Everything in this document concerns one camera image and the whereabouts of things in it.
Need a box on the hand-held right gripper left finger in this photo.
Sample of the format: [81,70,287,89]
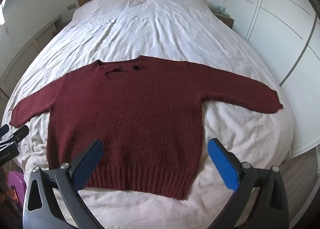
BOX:
[22,139,104,229]

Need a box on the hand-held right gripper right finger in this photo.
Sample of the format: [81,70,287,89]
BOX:
[207,138,290,229]

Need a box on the dark red knit sweater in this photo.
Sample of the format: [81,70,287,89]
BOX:
[10,55,283,201]

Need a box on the purple plastic object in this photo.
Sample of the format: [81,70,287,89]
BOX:
[7,170,25,194]

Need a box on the low beige cabinet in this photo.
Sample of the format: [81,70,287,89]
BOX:
[0,14,63,100]

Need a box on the wooden nightstand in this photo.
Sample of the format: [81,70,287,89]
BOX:
[215,11,234,29]

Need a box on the white bed sheet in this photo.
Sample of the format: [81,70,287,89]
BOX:
[0,0,295,229]

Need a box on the white wardrobe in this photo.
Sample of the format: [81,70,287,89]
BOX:
[226,0,320,155]

